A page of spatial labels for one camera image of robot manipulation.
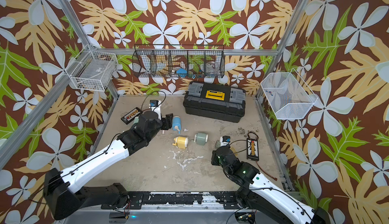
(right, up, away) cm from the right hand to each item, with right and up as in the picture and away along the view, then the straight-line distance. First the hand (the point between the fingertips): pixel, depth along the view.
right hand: (210, 151), depth 80 cm
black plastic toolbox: (+4, +28, +15) cm, 32 cm away
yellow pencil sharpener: (-16, +4, +7) cm, 18 cm away
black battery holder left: (-55, +18, +27) cm, 64 cm away
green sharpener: (-5, +5, +9) cm, 12 cm away
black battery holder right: (+27, -2, +11) cm, 29 cm away
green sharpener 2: (-47, +16, +20) cm, 54 cm away
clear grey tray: (+6, +1, +14) cm, 15 cm away
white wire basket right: (+45, +31, +7) cm, 55 cm away
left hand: (-22, +21, -3) cm, 30 cm away
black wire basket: (-18, +55, +17) cm, 60 cm away
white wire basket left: (-68, +45, +6) cm, 82 cm away
